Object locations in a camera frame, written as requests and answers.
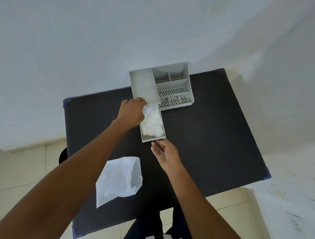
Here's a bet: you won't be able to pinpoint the person's left hand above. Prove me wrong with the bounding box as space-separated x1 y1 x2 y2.
116 97 148 130

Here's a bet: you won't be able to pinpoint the person's right hand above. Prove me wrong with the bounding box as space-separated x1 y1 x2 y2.
150 139 183 175

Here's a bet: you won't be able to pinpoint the grey organizer drawer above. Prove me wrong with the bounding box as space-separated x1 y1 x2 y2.
139 102 167 144

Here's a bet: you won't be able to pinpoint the grey desk organizer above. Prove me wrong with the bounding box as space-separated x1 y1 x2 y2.
129 61 195 110

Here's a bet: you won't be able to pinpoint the white plastic packet bag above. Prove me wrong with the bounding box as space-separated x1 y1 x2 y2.
95 156 144 209

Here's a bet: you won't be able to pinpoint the black trash bin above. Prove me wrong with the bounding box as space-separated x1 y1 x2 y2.
58 147 68 165

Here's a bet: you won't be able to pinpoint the person's left forearm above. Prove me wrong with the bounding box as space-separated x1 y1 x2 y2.
0 119 130 239

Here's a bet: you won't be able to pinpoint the person's right forearm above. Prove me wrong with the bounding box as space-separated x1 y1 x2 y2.
166 163 241 239

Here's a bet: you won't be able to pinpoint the person's black trousers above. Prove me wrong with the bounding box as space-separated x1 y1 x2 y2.
123 206 192 239

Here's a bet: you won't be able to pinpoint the person's striped shirt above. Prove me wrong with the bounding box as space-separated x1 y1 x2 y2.
145 234 182 239

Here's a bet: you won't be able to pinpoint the white wall socket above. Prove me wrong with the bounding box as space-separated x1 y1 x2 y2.
285 211 303 232

